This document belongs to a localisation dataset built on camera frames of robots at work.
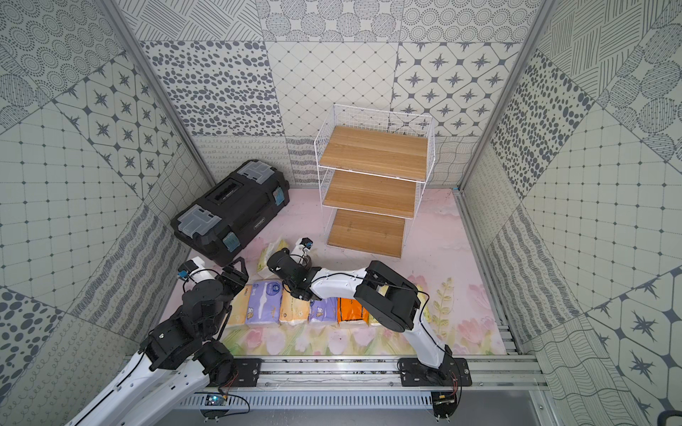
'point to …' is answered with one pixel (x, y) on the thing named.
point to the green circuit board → (213, 399)
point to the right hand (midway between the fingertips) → (276, 259)
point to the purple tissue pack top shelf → (265, 302)
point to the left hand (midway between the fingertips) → (236, 261)
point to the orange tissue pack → (349, 310)
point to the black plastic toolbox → (217, 225)
